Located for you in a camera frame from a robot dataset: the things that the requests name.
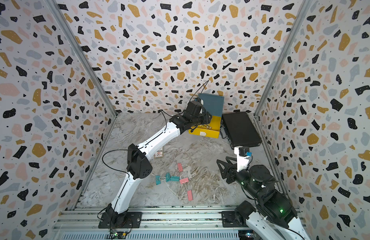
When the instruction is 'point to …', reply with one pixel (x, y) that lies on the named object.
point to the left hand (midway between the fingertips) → (211, 115)
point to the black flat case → (241, 131)
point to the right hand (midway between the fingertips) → (221, 160)
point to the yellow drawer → (211, 129)
